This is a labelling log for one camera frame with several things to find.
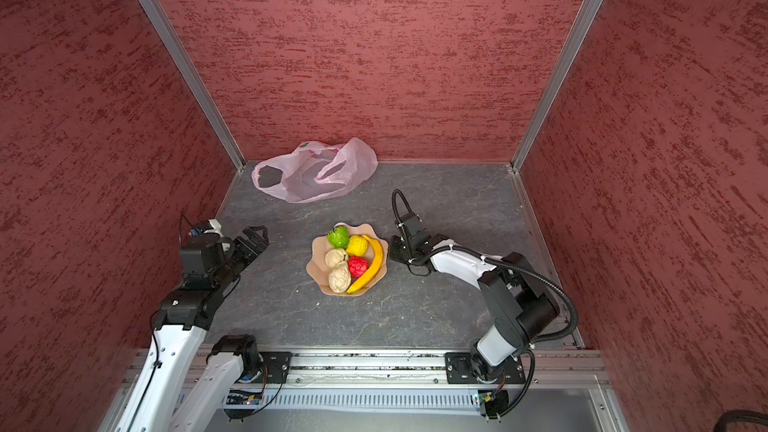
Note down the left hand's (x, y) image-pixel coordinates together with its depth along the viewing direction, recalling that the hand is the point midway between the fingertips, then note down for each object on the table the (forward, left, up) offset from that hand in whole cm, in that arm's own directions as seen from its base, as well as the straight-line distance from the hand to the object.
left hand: (258, 244), depth 76 cm
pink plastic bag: (+45, -2, -19) cm, 49 cm away
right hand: (+4, -34, -15) cm, 37 cm away
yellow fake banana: (+1, -31, -13) cm, 33 cm away
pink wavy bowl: (+1, -12, -16) cm, 20 cm away
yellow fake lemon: (+7, -24, -12) cm, 28 cm away
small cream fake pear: (+2, -18, -13) cm, 22 cm away
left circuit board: (-31, +2, -21) cm, 38 cm away
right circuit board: (-32, -61, -20) cm, 72 cm away
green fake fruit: (+8, -19, -10) cm, 22 cm away
